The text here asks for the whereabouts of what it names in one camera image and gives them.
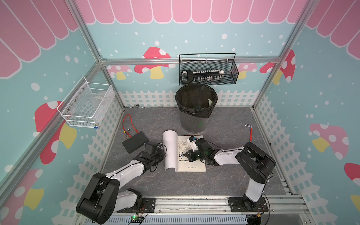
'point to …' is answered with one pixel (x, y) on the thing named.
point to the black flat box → (135, 142)
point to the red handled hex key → (251, 132)
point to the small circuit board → (135, 219)
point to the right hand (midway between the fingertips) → (185, 154)
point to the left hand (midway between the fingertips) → (166, 155)
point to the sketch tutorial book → (175, 147)
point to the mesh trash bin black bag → (195, 102)
